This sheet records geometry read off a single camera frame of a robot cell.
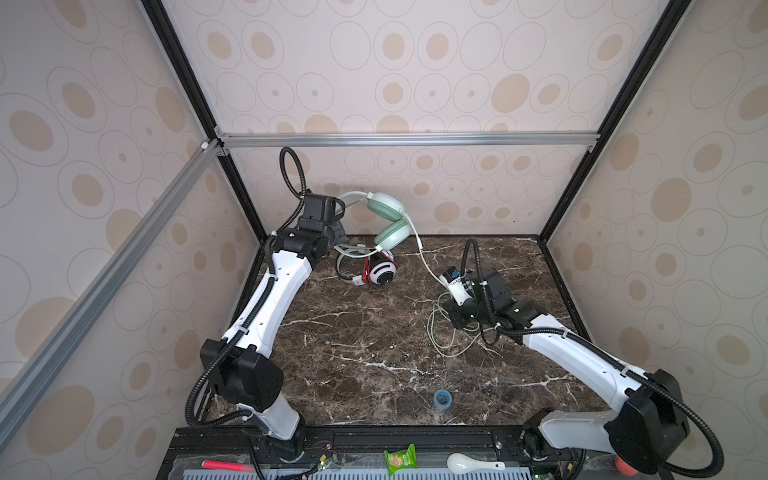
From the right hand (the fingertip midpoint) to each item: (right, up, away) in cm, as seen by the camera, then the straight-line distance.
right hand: (447, 303), depth 82 cm
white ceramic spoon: (+1, -37, -12) cm, 39 cm away
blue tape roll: (-1, -26, -1) cm, 26 cm away
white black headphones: (-18, +9, +17) cm, 27 cm away
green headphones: (-15, +19, -8) cm, 26 cm away
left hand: (-29, +22, -4) cm, 37 cm away
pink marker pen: (-58, -38, -10) cm, 70 cm away
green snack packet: (-13, -35, -13) cm, 40 cm away
